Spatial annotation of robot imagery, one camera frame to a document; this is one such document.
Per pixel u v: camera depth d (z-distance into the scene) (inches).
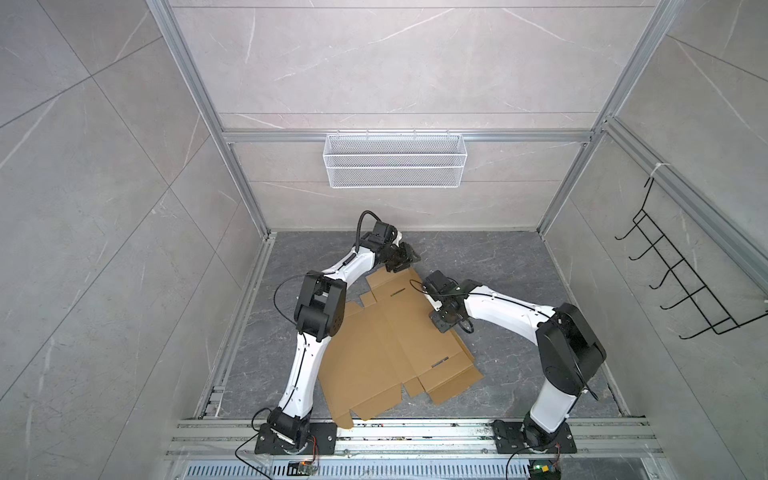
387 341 36.2
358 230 32.2
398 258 35.8
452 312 25.6
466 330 30.0
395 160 39.7
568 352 18.5
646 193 29.2
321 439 28.9
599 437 29.7
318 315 24.4
